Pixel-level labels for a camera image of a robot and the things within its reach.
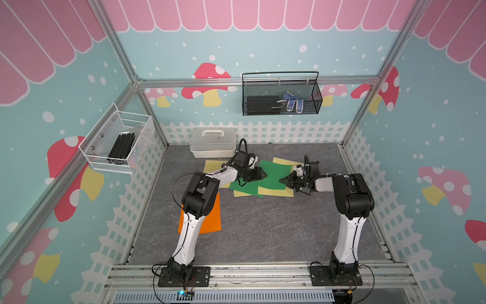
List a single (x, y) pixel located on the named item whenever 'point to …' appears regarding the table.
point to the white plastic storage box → (213, 142)
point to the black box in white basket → (121, 148)
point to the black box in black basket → (262, 105)
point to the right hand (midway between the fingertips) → (279, 179)
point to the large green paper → (274, 171)
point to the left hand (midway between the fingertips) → (262, 178)
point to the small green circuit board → (184, 295)
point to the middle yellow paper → (238, 194)
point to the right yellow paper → (288, 191)
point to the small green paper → (250, 187)
